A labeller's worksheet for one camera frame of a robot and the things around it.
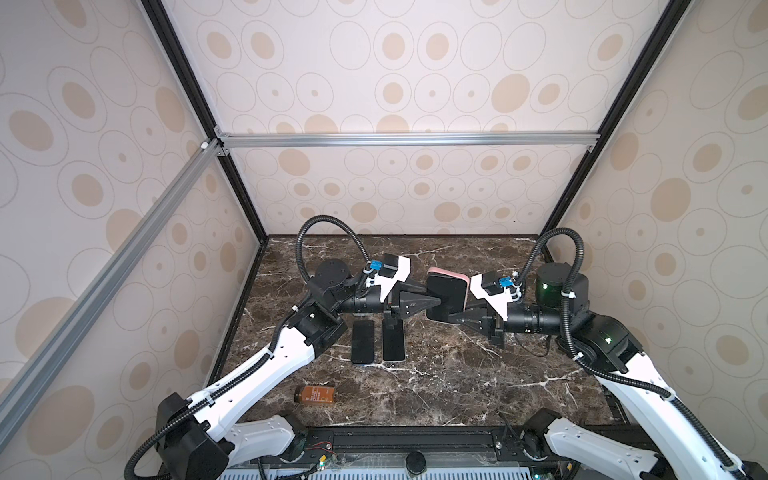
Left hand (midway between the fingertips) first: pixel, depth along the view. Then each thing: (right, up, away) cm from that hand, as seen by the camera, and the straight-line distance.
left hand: (443, 308), depth 53 cm
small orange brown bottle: (-29, -26, +25) cm, 47 cm away
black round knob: (-4, -34, +11) cm, 36 cm away
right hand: (+3, -2, +6) cm, 7 cm away
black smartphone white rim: (-8, -15, +39) cm, 43 cm away
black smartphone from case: (-18, -16, +38) cm, 45 cm away
